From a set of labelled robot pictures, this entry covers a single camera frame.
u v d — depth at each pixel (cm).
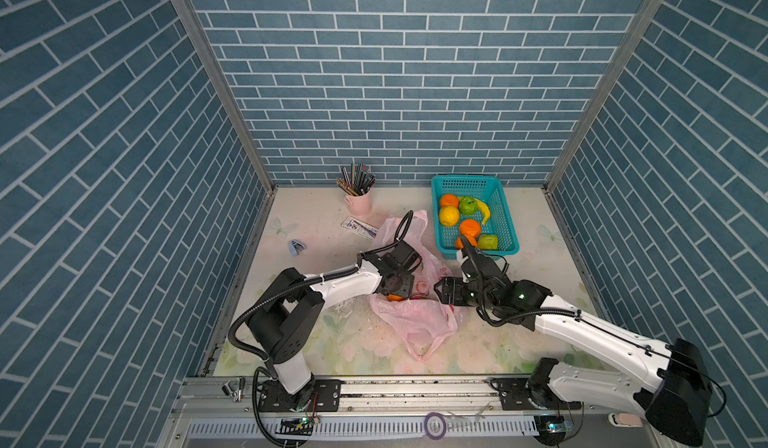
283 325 45
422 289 91
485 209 111
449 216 105
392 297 85
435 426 70
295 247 100
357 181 106
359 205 108
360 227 108
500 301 58
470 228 103
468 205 108
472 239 100
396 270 69
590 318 49
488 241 98
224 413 72
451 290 69
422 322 76
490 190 112
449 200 112
